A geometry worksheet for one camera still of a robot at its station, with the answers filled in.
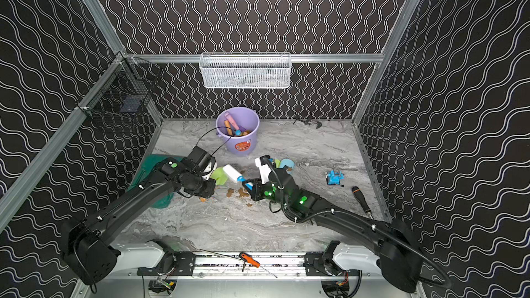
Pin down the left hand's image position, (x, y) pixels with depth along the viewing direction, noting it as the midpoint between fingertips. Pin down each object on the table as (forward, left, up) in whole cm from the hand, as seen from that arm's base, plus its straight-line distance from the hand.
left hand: (215, 191), depth 77 cm
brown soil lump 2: (+7, -8, -15) cm, 18 cm away
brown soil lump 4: (+3, +10, -16) cm, 19 cm away
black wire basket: (+45, +51, +12) cm, 69 cm away
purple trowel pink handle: (+37, +1, +1) cm, 37 cm away
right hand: (+2, -11, +5) cm, 12 cm away
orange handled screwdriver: (-19, -14, -14) cm, 27 cm away
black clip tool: (+53, -41, -14) cm, 68 cm away
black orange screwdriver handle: (+7, -60, -13) cm, 62 cm away
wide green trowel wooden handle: (+9, +1, -2) cm, 9 cm away
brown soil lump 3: (+2, -12, -16) cm, 19 cm away
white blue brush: (+5, -7, +3) cm, 9 cm away
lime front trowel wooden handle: (+36, +3, -2) cm, 36 cm away
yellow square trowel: (+28, -8, +2) cm, 29 cm away
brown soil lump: (+7, -2, -15) cm, 16 cm away
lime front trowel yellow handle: (+26, -5, +4) cm, 27 cm away
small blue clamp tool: (+15, -49, -10) cm, 52 cm away
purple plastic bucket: (+26, -5, -5) cm, 27 cm away
